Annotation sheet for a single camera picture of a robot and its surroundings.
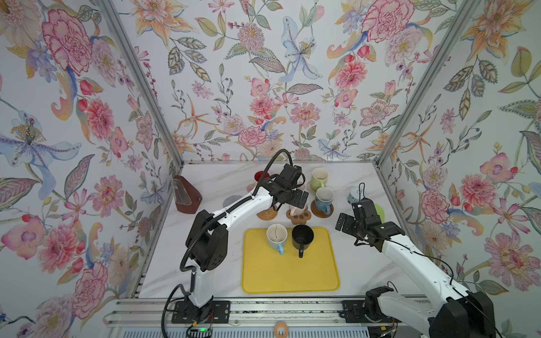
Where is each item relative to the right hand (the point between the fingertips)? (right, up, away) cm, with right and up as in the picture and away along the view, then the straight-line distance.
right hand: (347, 223), depth 85 cm
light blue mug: (-28, -6, +5) cm, 29 cm away
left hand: (-19, +11, +2) cm, 22 cm away
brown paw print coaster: (-17, 0, +13) cm, 22 cm away
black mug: (-18, -6, +2) cm, 19 cm away
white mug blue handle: (-7, +9, +9) cm, 15 cm away
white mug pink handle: (-21, +4, +5) cm, 22 cm away
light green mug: (-7, +19, +16) cm, 26 cm away
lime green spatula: (+22, +2, +17) cm, 28 cm away
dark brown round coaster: (-8, +2, +14) cm, 16 cm away
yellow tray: (-33, -19, +1) cm, 39 cm away
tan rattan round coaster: (-32, +1, +15) cm, 35 cm away
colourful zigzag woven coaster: (-10, +13, +24) cm, 29 cm away
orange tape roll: (-27, -32, -14) cm, 44 cm away
